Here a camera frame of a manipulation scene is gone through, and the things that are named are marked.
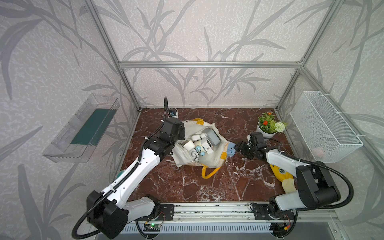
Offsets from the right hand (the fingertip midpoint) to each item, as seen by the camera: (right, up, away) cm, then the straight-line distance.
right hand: (236, 147), depth 92 cm
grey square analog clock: (-15, +7, -7) cm, 18 cm away
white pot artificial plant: (+19, +14, -2) cm, 23 cm away
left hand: (-33, +14, -14) cm, 39 cm away
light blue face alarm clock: (-3, -2, 0) cm, 4 cm away
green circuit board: (-44, -34, -21) cm, 60 cm away
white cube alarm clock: (-29, +3, -10) cm, 30 cm away
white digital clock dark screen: (-19, +2, -5) cm, 19 cm away
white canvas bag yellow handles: (-17, -7, -10) cm, 21 cm away
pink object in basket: (+36, +2, -20) cm, 41 cm away
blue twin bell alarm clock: (-24, 0, -5) cm, 24 cm away
